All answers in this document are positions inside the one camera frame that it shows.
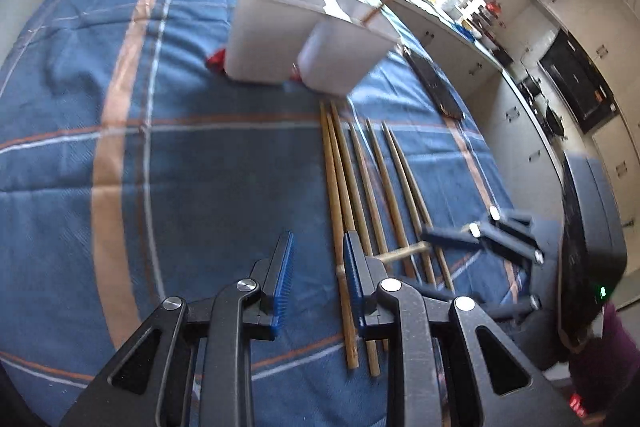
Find wooden chopstick seven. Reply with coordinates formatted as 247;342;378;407
385;127;454;291

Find wooden chopstick six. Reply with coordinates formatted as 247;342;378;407
382;122;436;285

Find wooden chopstick two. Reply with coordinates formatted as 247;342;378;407
325;110;382;379

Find wooden chopstick five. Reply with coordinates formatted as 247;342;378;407
366;118;409;248

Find wooden chopstick three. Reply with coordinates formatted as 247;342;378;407
328;100;392;353

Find wooden chopstick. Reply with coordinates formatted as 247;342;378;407
360;0;393;26

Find wooden chopstick four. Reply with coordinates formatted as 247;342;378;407
349;121;388;256

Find wooden chopstick one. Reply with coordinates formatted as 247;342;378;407
320;103;359;369

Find white kitchen counter cabinets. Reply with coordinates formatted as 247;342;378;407
299;0;622;228

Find black smartphone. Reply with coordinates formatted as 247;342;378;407
402;46;464;121

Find black range hood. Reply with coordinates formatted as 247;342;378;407
539;29;617;133

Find blue plaid tablecloth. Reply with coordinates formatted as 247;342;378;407
0;0;532;427

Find red object behind holder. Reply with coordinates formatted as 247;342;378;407
205;48;226;72

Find white two-compartment utensil holder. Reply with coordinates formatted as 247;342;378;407
222;0;400;96

